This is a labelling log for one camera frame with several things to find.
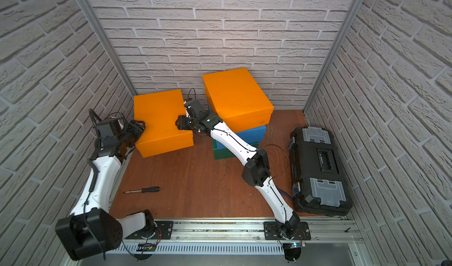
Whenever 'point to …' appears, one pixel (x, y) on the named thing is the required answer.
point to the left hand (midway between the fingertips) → (146, 120)
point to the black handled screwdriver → (144, 190)
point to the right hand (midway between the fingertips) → (180, 123)
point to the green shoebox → (225, 153)
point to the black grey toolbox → (319, 179)
